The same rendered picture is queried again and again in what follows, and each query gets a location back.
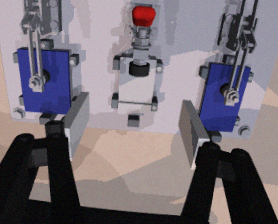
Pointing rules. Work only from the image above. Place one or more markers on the blue rectangular plate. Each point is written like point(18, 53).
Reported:
point(58, 93)

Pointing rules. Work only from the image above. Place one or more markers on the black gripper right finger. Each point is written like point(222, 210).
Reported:
point(247, 200)

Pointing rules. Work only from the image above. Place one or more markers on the blue rectangular block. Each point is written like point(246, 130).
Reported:
point(214, 115)

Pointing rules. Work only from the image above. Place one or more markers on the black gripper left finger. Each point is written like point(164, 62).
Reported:
point(27, 154)

